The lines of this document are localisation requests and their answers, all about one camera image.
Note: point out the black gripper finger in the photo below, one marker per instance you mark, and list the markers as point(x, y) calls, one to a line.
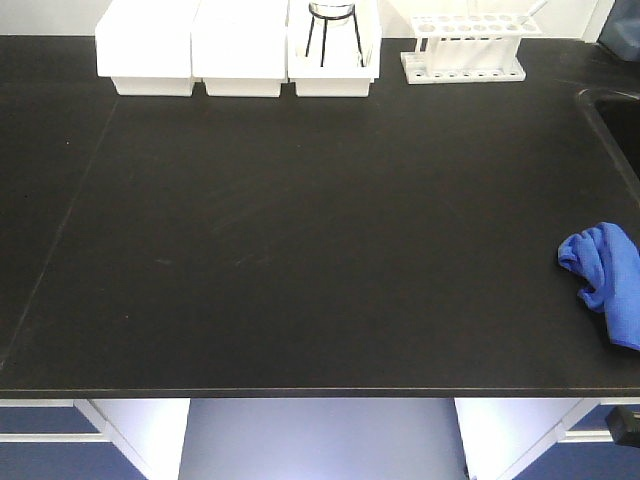
point(625, 425)

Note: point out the blue cloth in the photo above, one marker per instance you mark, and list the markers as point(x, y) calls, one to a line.
point(610, 270)

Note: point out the black sink basin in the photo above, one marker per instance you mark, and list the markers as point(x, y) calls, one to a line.
point(622, 120)

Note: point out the dark blue plastic container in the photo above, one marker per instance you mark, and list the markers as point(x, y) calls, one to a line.
point(622, 30)

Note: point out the white test tube rack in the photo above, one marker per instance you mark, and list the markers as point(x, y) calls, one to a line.
point(470, 55)

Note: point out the thin white rod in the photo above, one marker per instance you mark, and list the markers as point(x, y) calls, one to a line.
point(534, 10)

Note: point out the white plastic bin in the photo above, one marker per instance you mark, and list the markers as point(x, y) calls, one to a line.
point(335, 80)
point(145, 45)
point(240, 45)

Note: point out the dark top bench, blue cabinets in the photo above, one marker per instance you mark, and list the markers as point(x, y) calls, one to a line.
point(50, 420)

